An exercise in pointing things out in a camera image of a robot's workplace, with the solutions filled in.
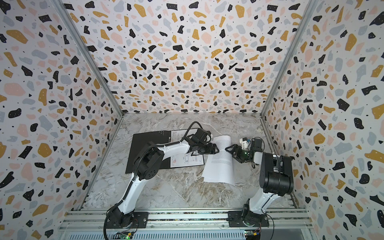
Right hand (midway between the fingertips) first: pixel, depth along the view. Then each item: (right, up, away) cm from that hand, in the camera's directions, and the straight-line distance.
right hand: (228, 149), depth 94 cm
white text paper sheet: (-6, -11, -4) cm, 13 cm away
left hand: (-7, 0, 0) cm, 7 cm away
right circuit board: (+8, -38, -23) cm, 45 cm away
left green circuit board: (-53, -38, -24) cm, 69 cm away
